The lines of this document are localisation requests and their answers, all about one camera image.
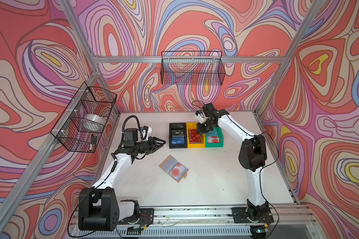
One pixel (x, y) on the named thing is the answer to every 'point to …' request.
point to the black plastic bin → (177, 135)
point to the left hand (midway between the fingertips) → (165, 143)
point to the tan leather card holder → (168, 163)
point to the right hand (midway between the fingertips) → (199, 134)
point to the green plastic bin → (215, 138)
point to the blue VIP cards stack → (177, 140)
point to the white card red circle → (177, 170)
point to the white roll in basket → (92, 123)
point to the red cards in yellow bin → (193, 137)
